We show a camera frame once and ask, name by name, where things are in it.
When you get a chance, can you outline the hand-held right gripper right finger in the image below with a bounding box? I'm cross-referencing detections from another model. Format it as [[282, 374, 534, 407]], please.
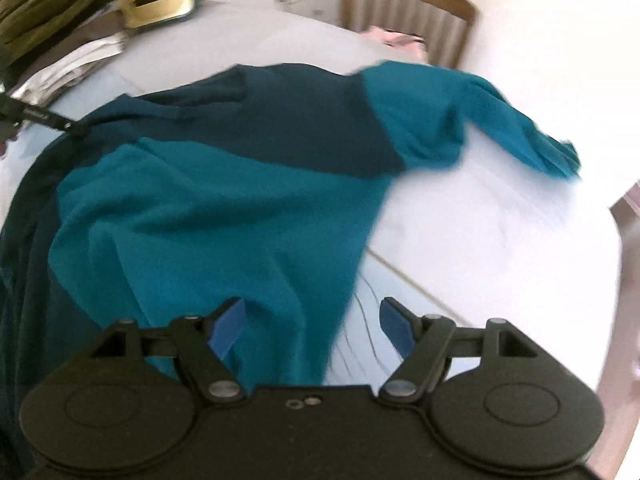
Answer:
[[377, 296, 546, 404]]

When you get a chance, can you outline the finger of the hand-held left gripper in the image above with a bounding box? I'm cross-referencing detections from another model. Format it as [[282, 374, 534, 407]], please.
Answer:
[[50, 115, 91, 139]]

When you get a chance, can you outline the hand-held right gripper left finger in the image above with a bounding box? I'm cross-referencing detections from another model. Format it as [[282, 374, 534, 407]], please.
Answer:
[[90, 296, 248, 403]]

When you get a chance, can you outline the teal knit sweater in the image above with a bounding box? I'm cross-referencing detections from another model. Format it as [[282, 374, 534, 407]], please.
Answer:
[[0, 62, 583, 461]]

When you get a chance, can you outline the white folded garment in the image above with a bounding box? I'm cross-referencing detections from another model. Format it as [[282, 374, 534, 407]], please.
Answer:
[[9, 35, 127, 107]]

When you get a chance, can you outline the olive green garment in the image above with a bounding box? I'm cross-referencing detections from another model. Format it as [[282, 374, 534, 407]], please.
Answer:
[[0, 0, 127, 64]]

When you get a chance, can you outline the pink striped cloth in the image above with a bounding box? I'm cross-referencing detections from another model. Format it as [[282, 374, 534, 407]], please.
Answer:
[[360, 27, 429, 64]]

